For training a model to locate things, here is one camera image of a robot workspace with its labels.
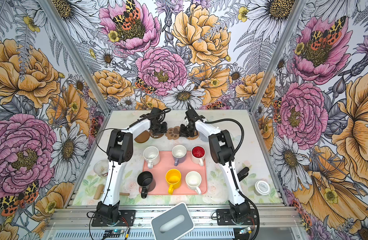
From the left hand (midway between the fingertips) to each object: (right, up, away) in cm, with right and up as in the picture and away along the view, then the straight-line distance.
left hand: (166, 134), depth 107 cm
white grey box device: (+9, -40, -35) cm, 54 cm away
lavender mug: (+10, -11, -13) cm, 19 cm away
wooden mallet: (-32, -28, -25) cm, 49 cm away
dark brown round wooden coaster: (-7, -2, -2) cm, 8 cm away
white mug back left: (-8, -12, -11) cm, 18 cm away
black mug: (-8, -24, -22) cm, 34 cm away
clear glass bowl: (-36, -19, -17) cm, 44 cm away
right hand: (+10, -3, -4) cm, 11 cm away
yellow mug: (+7, -24, -20) cm, 32 cm away
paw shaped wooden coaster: (+5, 0, 0) cm, 5 cm away
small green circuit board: (-20, -44, -36) cm, 60 cm away
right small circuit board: (+43, -43, -35) cm, 71 cm away
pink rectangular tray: (+2, -17, -13) cm, 22 cm away
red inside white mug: (+22, -12, -11) cm, 27 cm away
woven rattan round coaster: (+19, -3, -3) cm, 19 cm away
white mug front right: (+18, -25, -21) cm, 37 cm away
